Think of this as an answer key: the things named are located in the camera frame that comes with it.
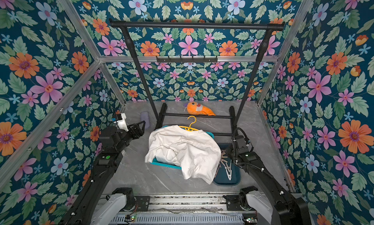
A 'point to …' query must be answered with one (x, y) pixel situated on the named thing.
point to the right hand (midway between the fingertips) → (229, 148)
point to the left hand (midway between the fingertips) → (141, 122)
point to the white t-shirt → (196, 153)
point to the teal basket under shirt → (173, 166)
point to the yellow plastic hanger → (189, 128)
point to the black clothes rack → (161, 114)
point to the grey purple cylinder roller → (145, 116)
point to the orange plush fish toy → (194, 108)
